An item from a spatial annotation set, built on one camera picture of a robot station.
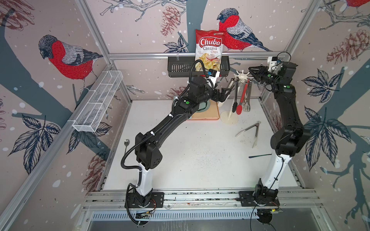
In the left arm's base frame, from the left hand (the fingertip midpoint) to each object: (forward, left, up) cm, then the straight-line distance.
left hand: (227, 84), depth 70 cm
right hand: (+15, -14, -1) cm, 21 cm away
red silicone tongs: (+1, -11, -19) cm, 22 cm away
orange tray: (+14, +2, -41) cm, 43 cm away
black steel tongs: (+4, -10, -20) cm, 22 cm away
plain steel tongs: (-9, -26, -42) cm, 51 cm away
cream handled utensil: (+3, -17, -20) cm, 26 cm away
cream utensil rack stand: (+10, -12, -40) cm, 43 cm away
